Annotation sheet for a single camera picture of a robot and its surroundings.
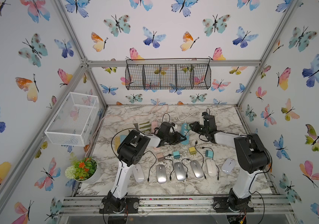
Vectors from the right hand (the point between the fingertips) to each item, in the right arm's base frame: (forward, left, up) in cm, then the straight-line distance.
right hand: (191, 123), depth 98 cm
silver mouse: (-33, +19, -8) cm, 39 cm away
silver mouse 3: (-29, -3, -7) cm, 30 cm away
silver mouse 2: (-31, +8, -8) cm, 33 cm away
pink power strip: (+2, +27, -6) cm, 28 cm away
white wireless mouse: (-33, +32, -8) cm, 47 cm away
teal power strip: (-4, +4, -5) cm, 8 cm away
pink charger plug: (-23, +20, -7) cm, 31 cm away
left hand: (-9, +3, -5) cm, 11 cm away
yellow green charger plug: (-17, -1, -8) cm, 19 cm away
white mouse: (-28, -11, -7) cm, 31 cm away
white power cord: (+17, 0, -8) cm, 19 cm away
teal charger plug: (-20, +10, -8) cm, 24 cm away
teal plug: (-19, -11, -7) cm, 23 cm away
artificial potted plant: (-38, +56, +7) cm, 68 cm away
